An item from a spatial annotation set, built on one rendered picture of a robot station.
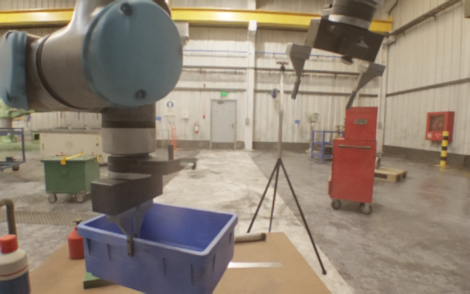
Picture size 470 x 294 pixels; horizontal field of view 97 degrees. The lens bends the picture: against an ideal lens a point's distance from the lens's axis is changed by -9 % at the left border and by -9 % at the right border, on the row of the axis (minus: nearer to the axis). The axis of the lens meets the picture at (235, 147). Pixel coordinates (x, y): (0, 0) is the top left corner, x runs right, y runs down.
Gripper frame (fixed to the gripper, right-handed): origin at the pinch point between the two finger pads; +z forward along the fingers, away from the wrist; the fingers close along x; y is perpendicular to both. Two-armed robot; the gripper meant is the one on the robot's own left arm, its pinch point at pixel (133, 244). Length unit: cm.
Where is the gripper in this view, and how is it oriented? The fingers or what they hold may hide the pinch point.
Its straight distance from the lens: 49.1
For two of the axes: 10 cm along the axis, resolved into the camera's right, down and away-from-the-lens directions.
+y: -9.6, -0.5, 2.9
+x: -2.9, 0.8, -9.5
